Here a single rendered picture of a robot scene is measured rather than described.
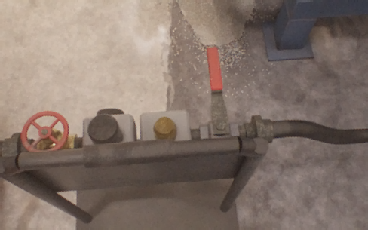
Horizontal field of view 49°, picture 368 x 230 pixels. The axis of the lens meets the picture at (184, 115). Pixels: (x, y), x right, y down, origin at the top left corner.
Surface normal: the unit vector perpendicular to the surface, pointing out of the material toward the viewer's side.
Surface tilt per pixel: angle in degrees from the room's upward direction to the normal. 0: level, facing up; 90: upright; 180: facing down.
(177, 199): 0
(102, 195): 0
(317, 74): 0
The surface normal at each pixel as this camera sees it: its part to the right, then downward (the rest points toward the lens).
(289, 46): 0.07, 0.92
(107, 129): 0.00, -0.37
